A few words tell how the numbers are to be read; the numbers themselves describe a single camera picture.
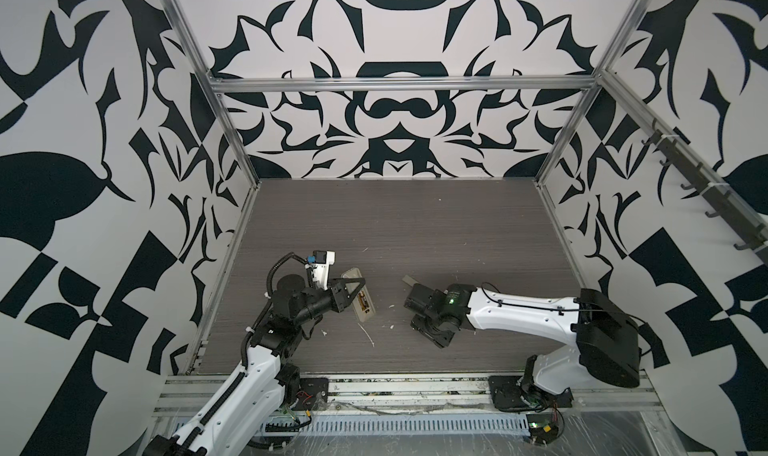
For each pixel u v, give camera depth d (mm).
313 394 739
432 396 750
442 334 714
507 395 741
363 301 749
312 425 702
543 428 711
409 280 939
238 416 477
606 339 425
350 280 729
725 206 549
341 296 677
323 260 700
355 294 728
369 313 750
